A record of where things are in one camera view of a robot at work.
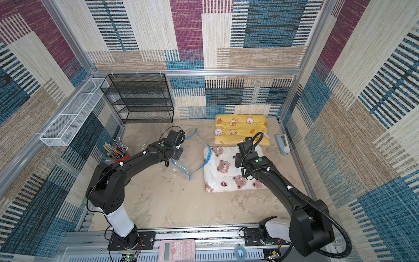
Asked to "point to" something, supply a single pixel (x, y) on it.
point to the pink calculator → (179, 250)
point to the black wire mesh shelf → (140, 98)
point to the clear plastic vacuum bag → (196, 153)
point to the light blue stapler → (283, 144)
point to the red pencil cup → (126, 156)
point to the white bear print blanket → (220, 174)
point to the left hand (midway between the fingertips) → (175, 149)
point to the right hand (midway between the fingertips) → (246, 161)
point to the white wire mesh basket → (65, 127)
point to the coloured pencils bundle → (113, 152)
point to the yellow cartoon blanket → (232, 129)
